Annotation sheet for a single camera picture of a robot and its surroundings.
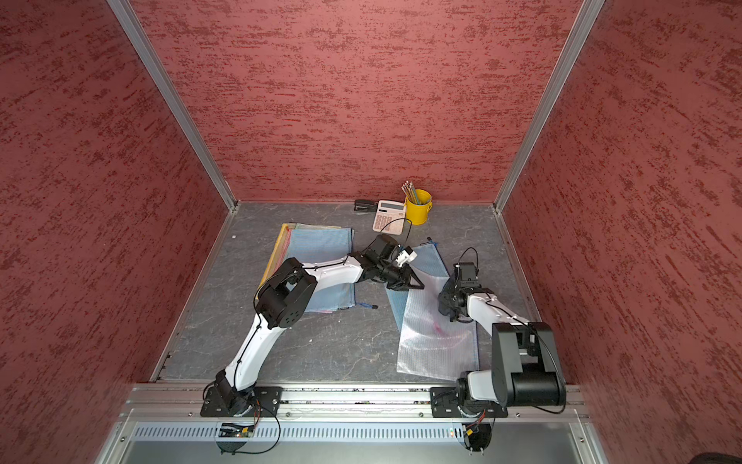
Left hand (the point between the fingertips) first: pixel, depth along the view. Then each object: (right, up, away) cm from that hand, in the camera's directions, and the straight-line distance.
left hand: (421, 291), depth 88 cm
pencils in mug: (-1, +33, +17) cm, 38 cm away
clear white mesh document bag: (+2, -14, -5) cm, 15 cm away
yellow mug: (+2, +26, +24) cm, 35 cm away
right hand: (+9, -4, +5) cm, 11 cm away
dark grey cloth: (+7, -4, -3) cm, 9 cm away
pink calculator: (-9, +24, +25) cm, 36 cm away
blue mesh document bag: (-36, +14, +20) cm, 43 cm away
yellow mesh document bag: (-50, +11, +16) cm, 54 cm away
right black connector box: (+12, -35, -15) cm, 40 cm away
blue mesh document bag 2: (+5, +10, +15) cm, 18 cm away
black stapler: (-20, +29, +29) cm, 46 cm away
